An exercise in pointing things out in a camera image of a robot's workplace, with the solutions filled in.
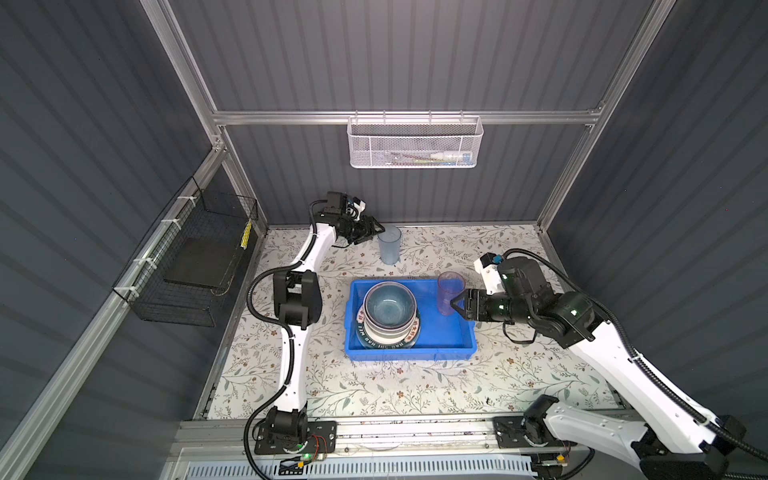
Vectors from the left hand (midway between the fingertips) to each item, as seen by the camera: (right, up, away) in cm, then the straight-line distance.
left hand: (379, 231), depth 100 cm
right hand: (+20, -20, -31) cm, 42 cm away
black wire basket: (-49, +3, -19) cm, 53 cm away
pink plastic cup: (+22, -17, -9) cm, 29 cm away
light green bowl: (+3, -32, -16) cm, 36 cm away
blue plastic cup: (+3, -5, +3) cm, 6 cm away
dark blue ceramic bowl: (+4, -23, -11) cm, 26 cm away
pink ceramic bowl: (+4, -28, -21) cm, 35 cm away
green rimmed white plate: (-3, -33, -15) cm, 36 cm away
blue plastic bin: (+20, -34, -8) cm, 40 cm away
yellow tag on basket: (-37, -3, -18) cm, 41 cm away
